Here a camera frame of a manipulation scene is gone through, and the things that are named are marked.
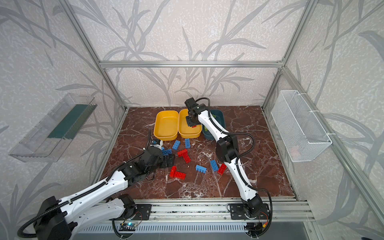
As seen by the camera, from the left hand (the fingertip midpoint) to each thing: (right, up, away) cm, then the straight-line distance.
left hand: (170, 152), depth 81 cm
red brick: (+4, -3, +11) cm, 12 cm away
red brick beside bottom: (0, -11, +7) cm, 14 cm away
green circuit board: (-19, -35, -9) cm, 41 cm away
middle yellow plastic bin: (+4, +11, +24) cm, 27 cm away
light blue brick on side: (+16, -11, +5) cm, 20 cm away
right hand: (+11, +19, +19) cm, 29 cm away
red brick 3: (+12, +13, +17) cm, 25 cm away
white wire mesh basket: (+59, +11, -20) cm, 63 cm away
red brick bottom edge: (+4, -14, +3) cm, 15 cm away
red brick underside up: (+7, -5, +12) cm, 15 cm away
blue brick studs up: (0, +1, +16) cm, 16 cm away
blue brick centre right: (+25, -9, +7) cm, 27 cm away
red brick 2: (+29, -11, +5) cm, 32 cm away
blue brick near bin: (+8, +3, +18) cm, 19 cm away
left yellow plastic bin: (-9, +14, +26) cm, 31 cm away
